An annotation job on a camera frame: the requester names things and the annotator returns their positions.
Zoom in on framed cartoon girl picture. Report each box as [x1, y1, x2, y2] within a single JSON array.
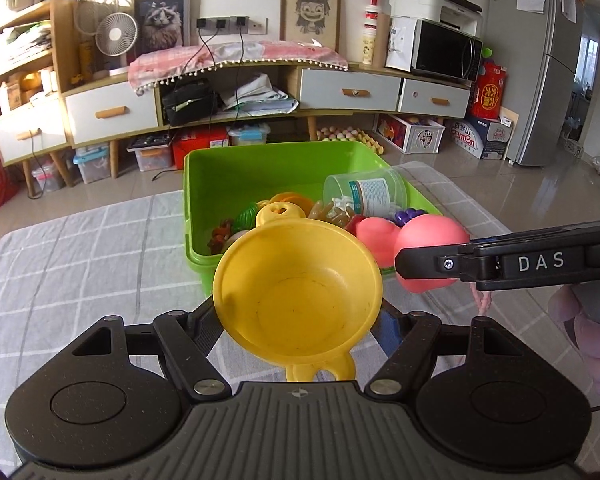
[[280, 0, 342, 54]]

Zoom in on white and red bottle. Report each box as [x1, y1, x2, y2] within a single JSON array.
[[360, 2, 381, 65]]

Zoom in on green plastic bin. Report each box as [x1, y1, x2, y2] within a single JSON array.
[[182, 140, 444, 299]]

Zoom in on grey refrigerator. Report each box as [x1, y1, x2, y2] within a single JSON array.
[[482, 0, 600, 167]]

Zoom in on cardboard tube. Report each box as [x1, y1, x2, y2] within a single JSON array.
[[373, 12, 391, 69]]

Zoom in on stack of folded papers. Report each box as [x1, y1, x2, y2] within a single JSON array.
[[217, 73, 301, 116]]

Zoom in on yellow toy pot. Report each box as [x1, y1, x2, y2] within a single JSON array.
[[212, 201, 384, 384]]

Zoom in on clear cotton swab jar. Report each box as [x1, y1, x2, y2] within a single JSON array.
[[322, 164, 409, 221]]

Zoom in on small clear storage box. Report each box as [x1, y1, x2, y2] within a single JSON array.
[[31, 159, 66, 195]]

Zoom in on amber translucent toy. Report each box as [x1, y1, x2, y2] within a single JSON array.
[[307, 198, 356, 229]]

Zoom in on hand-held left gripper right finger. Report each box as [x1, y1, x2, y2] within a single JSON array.
[[364, 309, 524, 402]]

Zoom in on black microwave oven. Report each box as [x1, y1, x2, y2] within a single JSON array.
[[410, 19, 484, 84]]

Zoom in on toy corn with green husk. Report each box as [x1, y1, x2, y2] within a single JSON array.
[[234, 201, 259, 231]]

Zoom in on framed cat picture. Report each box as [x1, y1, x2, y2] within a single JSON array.
[[133, 0, 191, 59]]

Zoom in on clear box with dark lid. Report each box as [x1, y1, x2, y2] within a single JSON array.
[[127, 135, 174, 172]]

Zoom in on small white desk fan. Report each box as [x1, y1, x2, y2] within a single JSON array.
[[95, 12, 140, 75]]

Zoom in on wooden cabinet with white drawers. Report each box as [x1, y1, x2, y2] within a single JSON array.
[[0, 0, 474, 196]]

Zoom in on pink rubber toy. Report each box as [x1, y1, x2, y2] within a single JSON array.
[[347, 212, 474, 295]]

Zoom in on clear box with blue lid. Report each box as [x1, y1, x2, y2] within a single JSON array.
[[73, 144, 112, 184]]

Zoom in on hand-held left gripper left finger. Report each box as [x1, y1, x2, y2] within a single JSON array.
[[71, 298, 231, 404]]

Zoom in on yellow egg tray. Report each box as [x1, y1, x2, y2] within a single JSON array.
[[317, 127, 384, 155]]

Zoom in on pink beaded string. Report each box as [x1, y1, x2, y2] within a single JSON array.
[[469, 280, 494, 317]]

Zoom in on orange round lid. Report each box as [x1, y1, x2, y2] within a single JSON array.
[[257, 190, 316, 216]]

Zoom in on purple toy grapes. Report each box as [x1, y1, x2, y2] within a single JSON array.
[[392, 207, 429, 226]]

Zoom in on wall power sockets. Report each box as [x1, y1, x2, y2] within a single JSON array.
[[195, 16, 269, 36]]

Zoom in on blue and white carton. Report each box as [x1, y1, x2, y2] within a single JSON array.
[[447, 115, 511, 160]]

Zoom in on white printer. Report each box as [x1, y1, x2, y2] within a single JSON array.
[[388, 0, 484, 26]]

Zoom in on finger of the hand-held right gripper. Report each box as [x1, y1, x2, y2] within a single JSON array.
[[393, 230, 600, 292], [467, 219, 600, 251]]

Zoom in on pink checked cloth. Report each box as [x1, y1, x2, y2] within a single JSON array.
[[127, 40, 351, 96]]

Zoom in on red cardboard box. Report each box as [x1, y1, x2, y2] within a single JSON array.
[[172, 127, 230, 170]]

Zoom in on black bag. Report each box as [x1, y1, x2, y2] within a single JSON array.
[[159, 77, 219, 127]]

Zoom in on red gift box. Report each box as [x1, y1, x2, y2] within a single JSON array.
[[469, 60, 509, 121]]

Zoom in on low box with blue lid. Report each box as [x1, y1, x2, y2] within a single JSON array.
[[228, 124, 271, 147]]

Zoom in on large white fan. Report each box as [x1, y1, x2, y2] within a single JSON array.
[[74, 0, 136, 36]]

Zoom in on white drawing sheet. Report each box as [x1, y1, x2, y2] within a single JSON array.
[[384, 17, 416, 72]]

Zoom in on grey checked tablecloth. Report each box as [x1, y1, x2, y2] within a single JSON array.
[[0, 160, 600, 467]]

